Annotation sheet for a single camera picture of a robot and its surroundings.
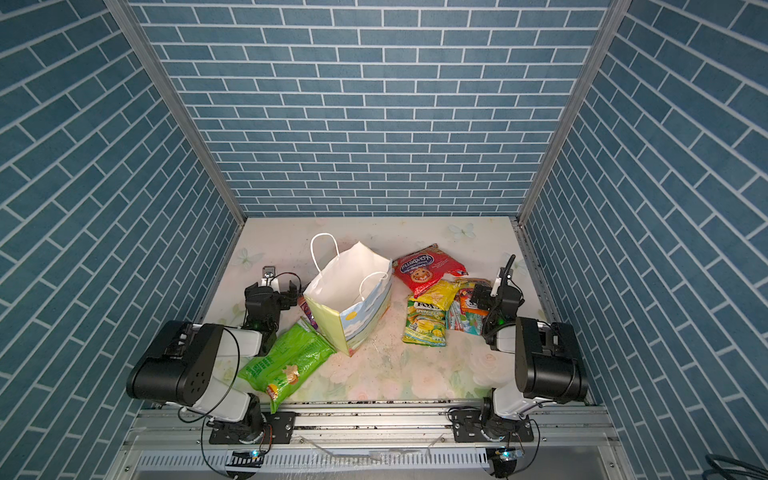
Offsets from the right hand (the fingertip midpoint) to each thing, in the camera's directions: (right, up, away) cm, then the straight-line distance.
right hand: (493, 281), depth 94 cm
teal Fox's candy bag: (-10, -12, -5) cm, 16 cm away
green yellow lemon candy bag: (-22, -13, -5) cm, 26 cm away
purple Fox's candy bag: (-60, -8, -1) cm, 60 cm away
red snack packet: (-23, +4, 0) cm, 23 cm away
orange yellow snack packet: (-8, -4, +1) cm, 9 cm away
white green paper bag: (-45, -3, 0) cm, 45 cm away
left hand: (-69, 0, -1) cm, 69 cm away
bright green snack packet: (-58, -19, -12) cm, 62 cm away
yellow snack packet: (-17, -4, -1) cm, 18 cm away
